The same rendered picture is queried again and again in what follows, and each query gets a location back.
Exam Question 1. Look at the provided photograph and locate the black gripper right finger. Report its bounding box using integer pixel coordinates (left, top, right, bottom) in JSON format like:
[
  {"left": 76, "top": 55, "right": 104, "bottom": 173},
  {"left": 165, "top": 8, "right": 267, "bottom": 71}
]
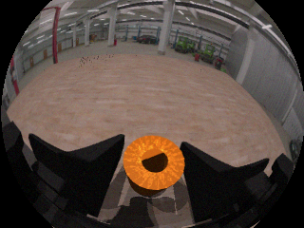
[{"left": 179, "top": 142, "right": 270, "bottom": 223}]

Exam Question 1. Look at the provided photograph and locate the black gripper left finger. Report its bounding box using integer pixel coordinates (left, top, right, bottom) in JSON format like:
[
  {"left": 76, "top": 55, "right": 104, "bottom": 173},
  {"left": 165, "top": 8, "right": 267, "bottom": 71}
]
[{"left": 28, "top": 133, "right": 125, "bottom": 217}]

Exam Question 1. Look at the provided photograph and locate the orange cylinder with d-shaped hole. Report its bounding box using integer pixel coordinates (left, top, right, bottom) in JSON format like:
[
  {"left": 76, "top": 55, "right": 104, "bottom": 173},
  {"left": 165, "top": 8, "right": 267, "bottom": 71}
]
[{"left": 123, "top": 136, "right": 185, "bottom": 196}]

